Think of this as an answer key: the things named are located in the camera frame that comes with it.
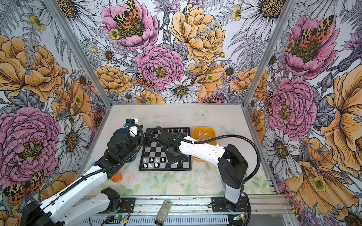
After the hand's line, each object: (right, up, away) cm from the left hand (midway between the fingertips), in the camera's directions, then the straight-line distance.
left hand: (149, 131), depth 76 cm
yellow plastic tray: (+31, -4, +26) cm, 40 cm away
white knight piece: (-2, -21, +9) cm, 23 cm away
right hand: (+15, -18, +4) cm, 24 cm away
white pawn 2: (-1, -18, +11) cm, 21 cm away
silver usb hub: (+9, -38, -8) cm, 40 cm away
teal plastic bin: (-22, -2, +21) cm, 30 cm away
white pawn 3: (+2, -19, +11) cm, 22 cm away
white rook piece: (-4, -21, +9) cm, 23 cm away
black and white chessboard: (0, -17, +13) cm, 22 cm away
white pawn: (-5, -19, +11) cm, 23 cm away
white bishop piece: (+2, -21, +9) cm, 23 cm away
